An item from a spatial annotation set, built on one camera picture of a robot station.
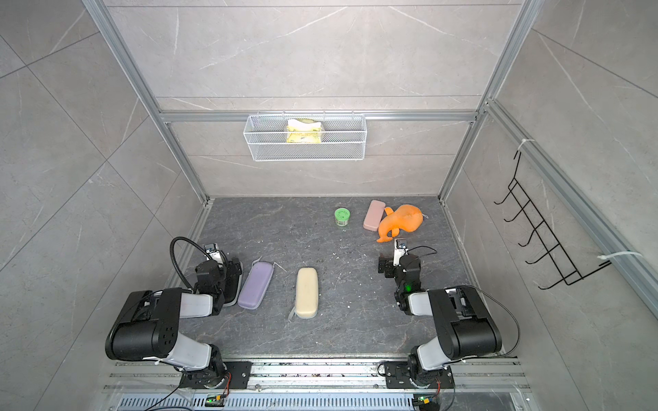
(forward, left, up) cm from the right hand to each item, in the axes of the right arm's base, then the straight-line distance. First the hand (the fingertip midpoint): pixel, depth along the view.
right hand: (396, 253), depth 94 cm
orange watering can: (+16, -7, +1) cm, 18 cm away
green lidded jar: (+19, +20, -1) cm, 28 cm away
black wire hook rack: (-11, -33, +25) cm, 43 cm away
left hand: (0, +65, +1) cm, 65 cm away
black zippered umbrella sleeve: (-8, +58, +2) cm, 59 cm away
